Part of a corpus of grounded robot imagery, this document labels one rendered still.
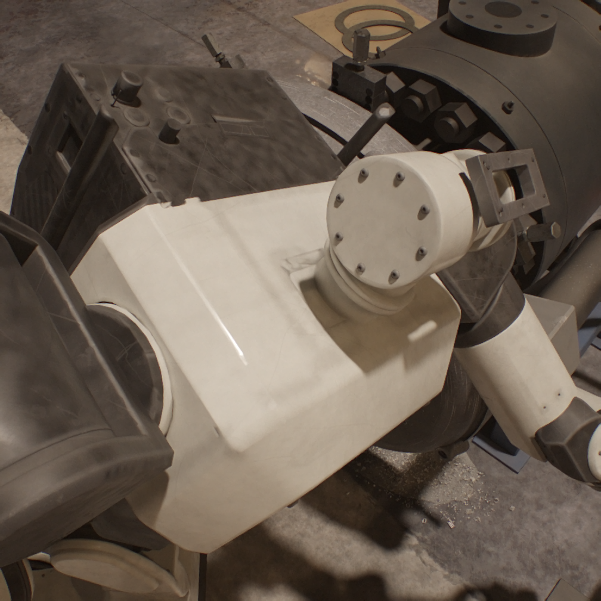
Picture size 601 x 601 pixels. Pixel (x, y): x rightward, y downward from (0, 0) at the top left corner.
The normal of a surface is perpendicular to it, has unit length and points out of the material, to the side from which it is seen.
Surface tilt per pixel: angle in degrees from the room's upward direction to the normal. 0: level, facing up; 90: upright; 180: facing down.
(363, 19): 0
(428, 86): 3
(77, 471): 40
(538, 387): 52
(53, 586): 23
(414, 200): 63
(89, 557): 47
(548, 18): 0
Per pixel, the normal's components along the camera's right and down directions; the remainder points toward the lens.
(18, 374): 0.58, -0.57
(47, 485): 0.41, -0.51
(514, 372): -0.10, 0.37
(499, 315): 0.23, 0.15
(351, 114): 0.05, -0.55
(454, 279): 0.50, -0.09
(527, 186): -0.63, 0.22
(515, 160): 0.71, -0.21
